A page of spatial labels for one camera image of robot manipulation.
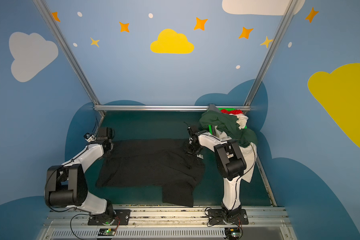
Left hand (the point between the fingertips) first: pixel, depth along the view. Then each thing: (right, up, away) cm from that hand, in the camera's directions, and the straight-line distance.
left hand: (105, 146), depth 90 cm
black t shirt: (+39, -12, +4) cm, 41 cm away
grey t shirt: (+71, +27, +22) cm, 79 cm away
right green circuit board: (+72, -40, -19) cm, 85 cm away
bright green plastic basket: (+68, +12, +11) cm, 70 cm away
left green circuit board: (+11, -39, -20) cm, 45 cm away
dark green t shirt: (+81, +14, +13) cm, 83 cm away
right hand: (+51, -4, +7) cm, 52 cm away
